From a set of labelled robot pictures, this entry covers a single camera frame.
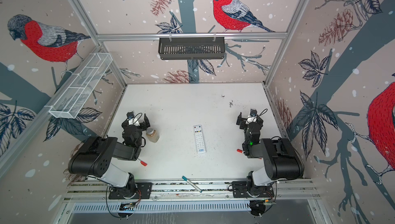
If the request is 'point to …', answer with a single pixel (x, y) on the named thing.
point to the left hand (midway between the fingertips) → (135, 115)
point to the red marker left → (143, 163)
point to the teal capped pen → (184, 178)
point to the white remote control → (199, 139)
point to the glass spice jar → (152, 134)
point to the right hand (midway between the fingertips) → (249, 115)
